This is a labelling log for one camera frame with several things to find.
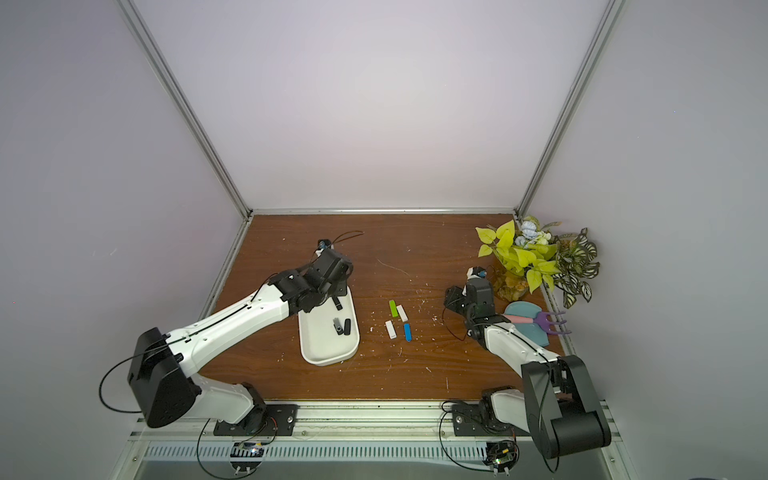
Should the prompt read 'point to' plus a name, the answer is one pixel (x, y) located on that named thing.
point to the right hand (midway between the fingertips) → (453, 286)
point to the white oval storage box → (329, 336)
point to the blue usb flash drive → (407, 331)
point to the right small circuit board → (501, 454)
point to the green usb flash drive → (393, 307)
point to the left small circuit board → (246, 450)
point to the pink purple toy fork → (541, 320)
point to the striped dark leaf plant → (576, 254)
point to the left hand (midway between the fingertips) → (345, 278)
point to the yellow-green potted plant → (525, 255)
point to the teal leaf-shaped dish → (527, 309)
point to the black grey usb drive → (338, 327)
